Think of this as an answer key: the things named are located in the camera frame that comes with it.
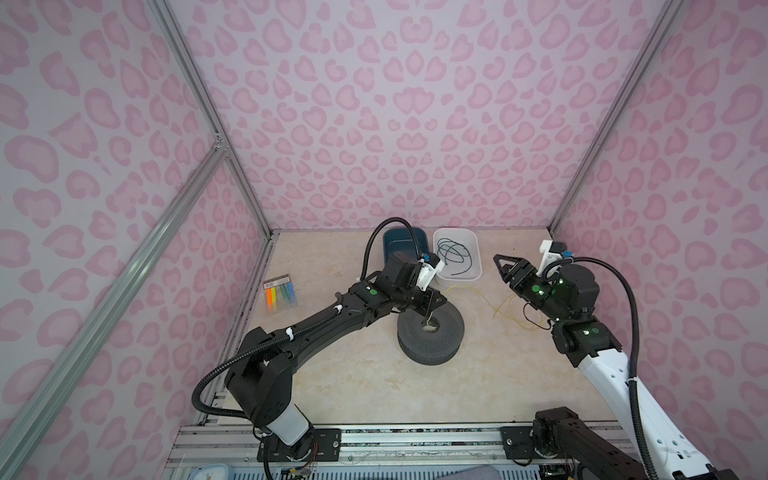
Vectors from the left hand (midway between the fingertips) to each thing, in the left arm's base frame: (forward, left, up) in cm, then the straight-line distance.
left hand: (449, 297), depth 76 cm
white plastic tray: (+35, -15, -17) cm, 42 cm away
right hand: (+4, -11, +10) cm, 15 cm away
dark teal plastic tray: (+34, +11, -16) cm, 39 cm away
